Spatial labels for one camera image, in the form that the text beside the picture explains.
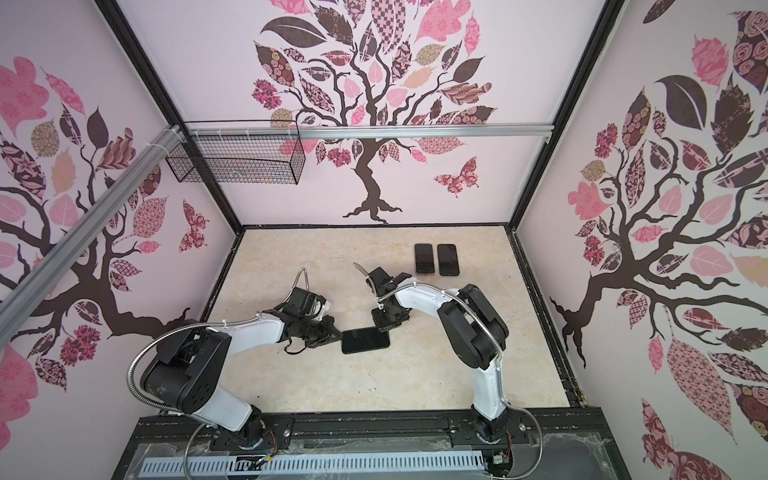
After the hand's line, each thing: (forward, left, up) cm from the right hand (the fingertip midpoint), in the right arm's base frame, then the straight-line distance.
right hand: (384, 329), depth 93 cm
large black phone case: (+27, -24, +1) cm, 36 cm away
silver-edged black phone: (-5, +6, +4) cm, 9 cm away
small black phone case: (-4, +7, +1) cm, 8 cm away
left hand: (-4, +13, +2) cm, 13 cm away
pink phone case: (+24, -11, +2) cm, 26 cm away
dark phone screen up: (+27, -24, +1) cm, 36 cm away
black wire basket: (+46, +47, +36) cm, 75 cm away
